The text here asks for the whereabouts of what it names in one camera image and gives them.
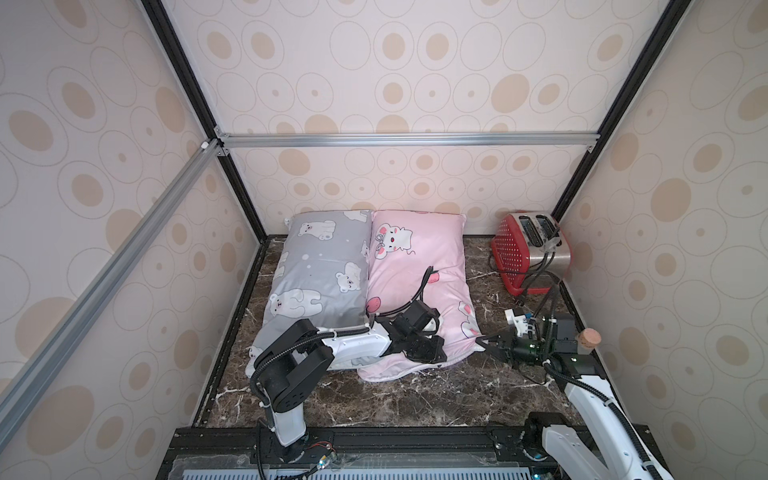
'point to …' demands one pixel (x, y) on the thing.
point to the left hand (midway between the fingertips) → (456, 362)
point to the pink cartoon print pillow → (403, 246)
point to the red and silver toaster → (531, 251)
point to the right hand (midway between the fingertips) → (488, 340)
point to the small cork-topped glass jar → (588, 340)
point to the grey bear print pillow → (321, 274)
